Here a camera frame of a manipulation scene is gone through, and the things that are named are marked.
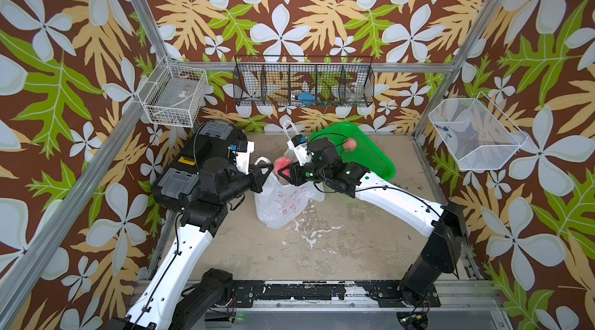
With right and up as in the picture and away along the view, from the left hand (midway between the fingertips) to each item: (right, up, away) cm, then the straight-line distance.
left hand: (273, 164), depth 68 cm
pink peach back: (+33, +8, +40) cm, 52 cm away
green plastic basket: (+41, +4, +42) cm, 59 cm away
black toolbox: (-27, +9, +23) cm, 37 cm away
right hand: (+2, -2, +6) cm, 6 cm away
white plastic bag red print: (+1, -15, +13) cm, 20 cm away
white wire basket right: (+73, +10, +14) cm, 75 cm away
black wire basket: (+10, +35, +30) cm, 47 cm away
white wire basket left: (-40, +26, +17) cm, 50 cm away
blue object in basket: (+11, +27, +28) cm, 40 cm away
